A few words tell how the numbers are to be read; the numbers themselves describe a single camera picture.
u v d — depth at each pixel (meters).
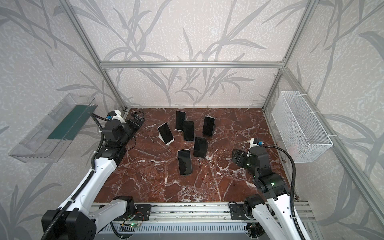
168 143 0.99
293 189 0.46
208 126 1.00
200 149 1.00
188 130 1.10
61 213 0.37
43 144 0.63
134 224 0.71
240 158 0.63
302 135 0.62
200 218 0.73
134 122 0.67
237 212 0.73
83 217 0.40
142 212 0.73
